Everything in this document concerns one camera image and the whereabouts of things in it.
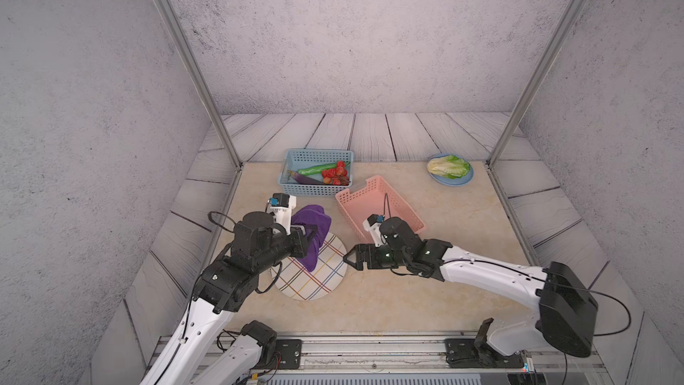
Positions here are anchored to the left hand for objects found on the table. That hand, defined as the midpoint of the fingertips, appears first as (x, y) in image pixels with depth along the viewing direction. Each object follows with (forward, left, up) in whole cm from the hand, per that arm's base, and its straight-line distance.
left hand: (320, 229), depth 67 cm
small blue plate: (+37, -50, -26) cm, 67 cm away
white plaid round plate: (-3, +1, -26) cm, 26 cm away
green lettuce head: (+42, -49, -21) cm, 68 cm away
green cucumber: (+45, +6, -25) cm, 52 cm away
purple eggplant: (+42, +12, -27) cm, 51 cm away
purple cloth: (+2, +1, +3) cm, 4 cm away
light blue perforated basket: (+52, +14, -24) cm, 59 cm away
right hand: (-1, -9, -14) cm, 16 cm away
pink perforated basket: (+33, -19, -29) cm, 48 cm away
